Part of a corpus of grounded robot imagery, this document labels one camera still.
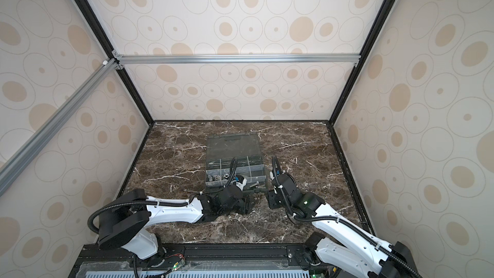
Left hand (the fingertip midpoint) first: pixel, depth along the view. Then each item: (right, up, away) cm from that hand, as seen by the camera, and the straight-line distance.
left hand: (256, 202), depth 81 cm
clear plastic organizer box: (-13, +18, +24) cm, 33 cm away
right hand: (+6, +4, 0) cm, 7 cm away
